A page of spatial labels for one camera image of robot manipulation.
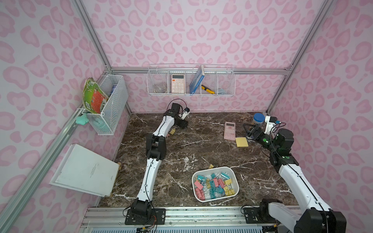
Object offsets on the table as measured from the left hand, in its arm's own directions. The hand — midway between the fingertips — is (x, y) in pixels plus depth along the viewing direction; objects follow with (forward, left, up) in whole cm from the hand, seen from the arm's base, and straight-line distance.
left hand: (181, 119), depth 114 cm
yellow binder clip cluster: (-49, -18, +1) cm, 52 cm away
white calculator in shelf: (+6, 0, +29) cm, 30 cm away
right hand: (-28, -37, +26) cm, 53 cm away
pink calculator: (-12, -36, 0) cm, 38 cm away
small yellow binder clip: (-39, -20, -1) cm, 44 cm away
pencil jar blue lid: (-15, -50, +18) cm, 55 cm away
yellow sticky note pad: (-21, -43, 0) cm, 48 cm away
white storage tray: (-50, -20, +3) cm, 54 cm away
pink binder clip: (-53, -12, +2) cm, 55 cm away
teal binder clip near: (-46, -14, +1) cm, 48 cm away
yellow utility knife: (+5, -19, +25) cm, 32 cm away
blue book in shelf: (0, -12, +33) cm, 35 cm away
